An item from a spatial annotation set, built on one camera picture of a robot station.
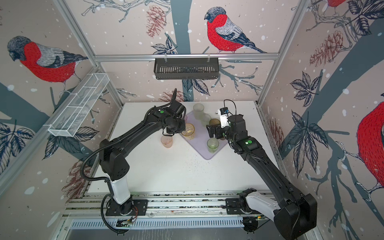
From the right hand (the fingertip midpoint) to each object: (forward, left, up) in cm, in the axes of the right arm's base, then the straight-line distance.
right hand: (213, 125), depth 77 cm
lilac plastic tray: (+3, +8, -20) cm, 22 cm away
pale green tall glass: (+27, +9, -15) cm, 32 cm away
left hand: (+1, +16, -5) cm, 17 cm away
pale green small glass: (+23, +5, -23) cm, 33 cm away
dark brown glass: (+15, -2, -15) cm, 21 cm away
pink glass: (+3, +30, -22) cm, 37 cm away
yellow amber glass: (-1, +14, -6) cm, 15 cm away
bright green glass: (+1, -1, -22) cm, 22 cm away
